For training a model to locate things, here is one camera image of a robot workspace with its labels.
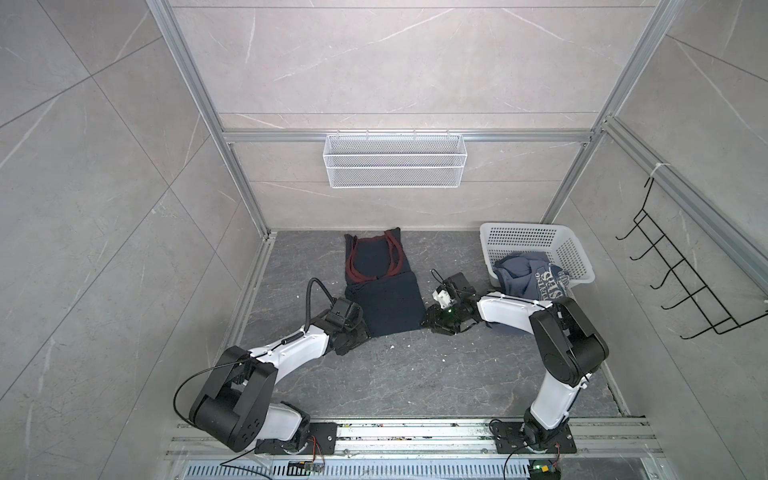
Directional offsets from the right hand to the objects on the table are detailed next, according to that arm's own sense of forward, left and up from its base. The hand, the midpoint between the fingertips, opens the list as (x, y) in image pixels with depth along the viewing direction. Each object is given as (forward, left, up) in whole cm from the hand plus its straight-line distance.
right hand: (424, 324), depth 93 cm
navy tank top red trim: (+16, +14, +2) cm, 22 cm away
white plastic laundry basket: (+28, -54, +4) cm, 61 cm away
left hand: (-2, +19, +2) cm, 19 cm away
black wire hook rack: (-4, -57, +30) cm, 64 cm away
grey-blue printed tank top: (+9, -33, +12) cm, 37 cm away
